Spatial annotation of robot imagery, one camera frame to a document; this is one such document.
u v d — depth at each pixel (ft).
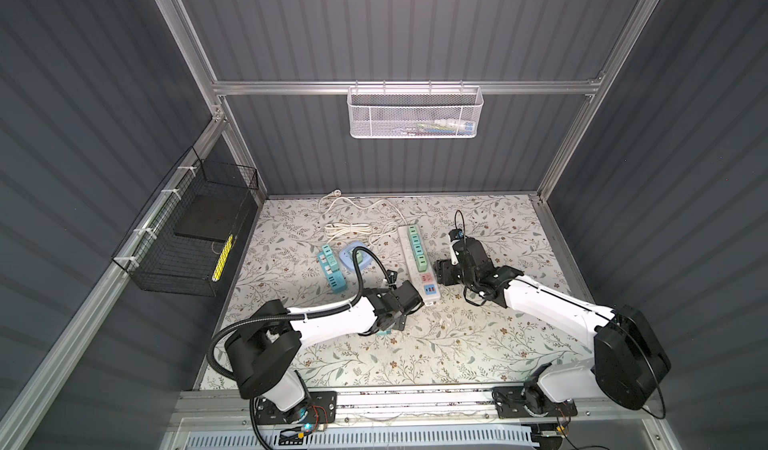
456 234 2.48
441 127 3.00
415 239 3.24
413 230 3.32
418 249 3.15
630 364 1.39
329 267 3.11
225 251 2.30
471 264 2.16
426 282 3.07
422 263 3.06
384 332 2.78
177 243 2.36
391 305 2.14
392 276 2.53
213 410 2.44
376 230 3.63
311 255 3.36
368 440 2.53
